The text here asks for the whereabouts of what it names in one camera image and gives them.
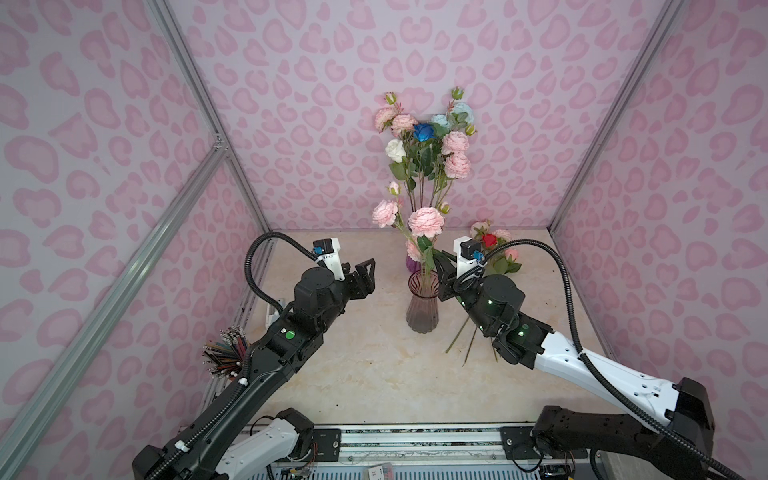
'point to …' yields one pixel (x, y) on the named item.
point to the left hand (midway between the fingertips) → (364, 258)
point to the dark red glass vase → (423, 309)
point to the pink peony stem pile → (502, 257)
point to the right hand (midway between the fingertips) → (438, 252)
